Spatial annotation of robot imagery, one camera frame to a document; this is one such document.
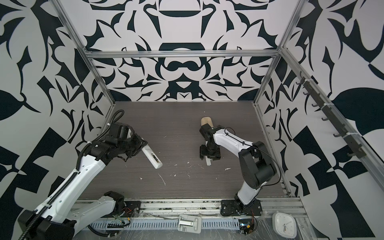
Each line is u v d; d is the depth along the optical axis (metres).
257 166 0.46
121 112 0.63
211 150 0.76
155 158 0.72
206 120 1.05
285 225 0.68
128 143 0.64
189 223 0.69
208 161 0.89
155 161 0.70
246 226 0.71
